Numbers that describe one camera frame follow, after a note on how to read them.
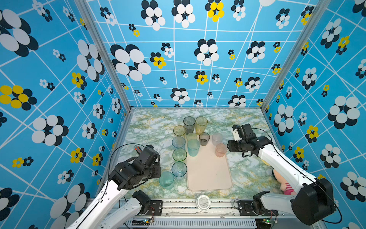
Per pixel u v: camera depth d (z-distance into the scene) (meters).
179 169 0.83
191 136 0.99
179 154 0.84
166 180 0.82
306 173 0.44
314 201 0.39
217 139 0.99
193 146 0.93
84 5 0.68
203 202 0.70
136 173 0.48
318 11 0.69
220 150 0.93
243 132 0.65
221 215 0.72
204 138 0.99
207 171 0.85
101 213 0.40
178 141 0.91
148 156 0.50
